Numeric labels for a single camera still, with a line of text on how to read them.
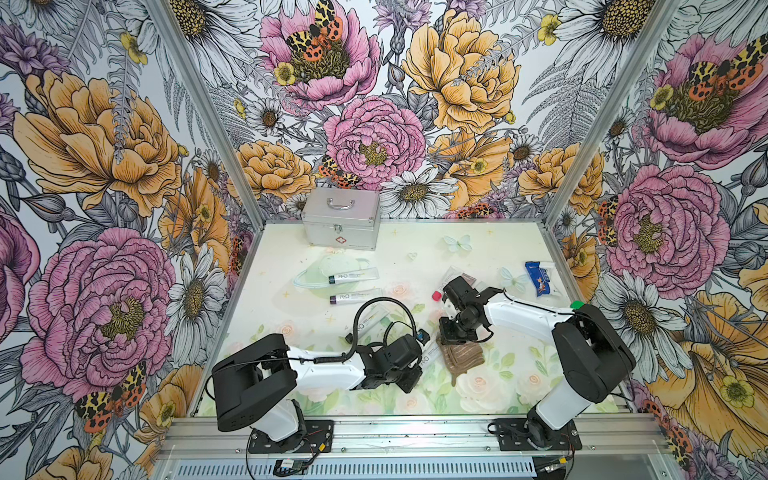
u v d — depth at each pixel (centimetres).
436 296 99
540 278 101
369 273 106
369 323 92
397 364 65
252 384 44
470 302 75
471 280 105
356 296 97
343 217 104
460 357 85
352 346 61
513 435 73
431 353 86
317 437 74
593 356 46
